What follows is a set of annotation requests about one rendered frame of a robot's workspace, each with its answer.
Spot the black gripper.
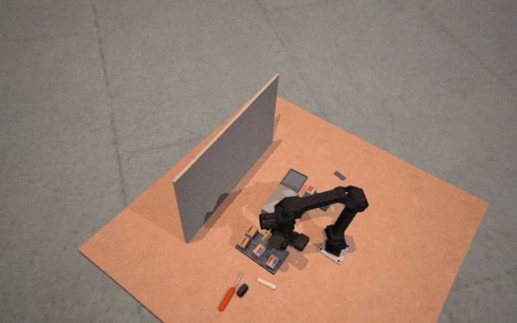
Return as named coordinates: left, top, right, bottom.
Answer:
left=277, top=224, right=309, bottom=252

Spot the cream flat bar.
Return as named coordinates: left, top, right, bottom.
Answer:
left=257, top=278, right=276, bottom=290

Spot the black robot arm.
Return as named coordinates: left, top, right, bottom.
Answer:
left=259, top=185, right=369, bottom=257

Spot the orange-handled screwdriver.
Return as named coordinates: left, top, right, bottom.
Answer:
left=218, top=271, right=244, bottom=312

